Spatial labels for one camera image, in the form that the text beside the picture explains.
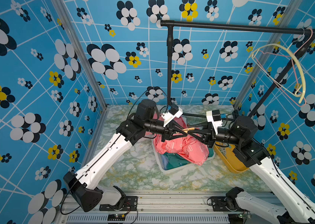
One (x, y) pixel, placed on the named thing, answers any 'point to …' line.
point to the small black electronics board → (116, 217)
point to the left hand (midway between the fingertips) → (187, 131)
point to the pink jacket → (185, 146)
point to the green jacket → (174, 160)
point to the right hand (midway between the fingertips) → (191, 128)
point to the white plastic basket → (178, 167)
